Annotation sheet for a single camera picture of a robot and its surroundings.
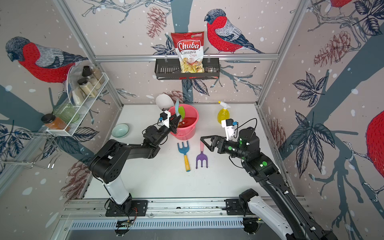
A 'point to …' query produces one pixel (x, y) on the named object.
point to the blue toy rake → (184, 150)
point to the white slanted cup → (164, 101)
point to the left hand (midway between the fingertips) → (180, 112)
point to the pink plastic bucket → (188, 133)
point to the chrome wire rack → (48, 158)
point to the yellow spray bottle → (223, 114)
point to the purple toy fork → (201, 157)
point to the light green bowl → (120, 130)
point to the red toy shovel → (187, 122)
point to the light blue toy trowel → (177, 107)
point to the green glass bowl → (66, 112)
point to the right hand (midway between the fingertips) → (206, 138)
